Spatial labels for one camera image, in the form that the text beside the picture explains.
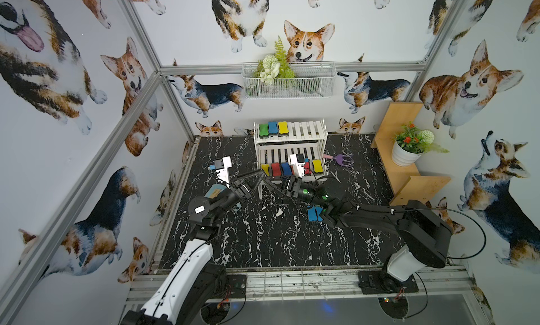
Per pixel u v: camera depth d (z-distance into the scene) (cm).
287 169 69
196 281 59
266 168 90
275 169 91
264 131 84
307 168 69
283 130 84
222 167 60
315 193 63
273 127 84
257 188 61
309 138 84
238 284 74
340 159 110
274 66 79
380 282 68
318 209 67
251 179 60
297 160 65
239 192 58
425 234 45
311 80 93
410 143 89
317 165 91
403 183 81
